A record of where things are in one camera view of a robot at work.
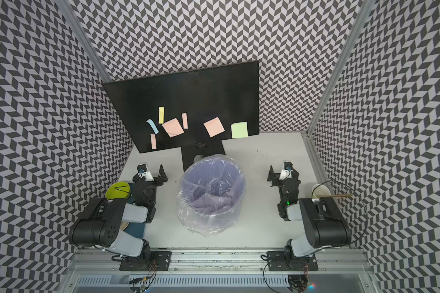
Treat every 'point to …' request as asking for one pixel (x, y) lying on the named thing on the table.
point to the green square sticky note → (239, 130)
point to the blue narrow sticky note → (153, 126)
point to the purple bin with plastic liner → (209, 192)
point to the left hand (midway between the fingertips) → (153, 168)
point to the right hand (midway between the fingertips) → (280, 168)
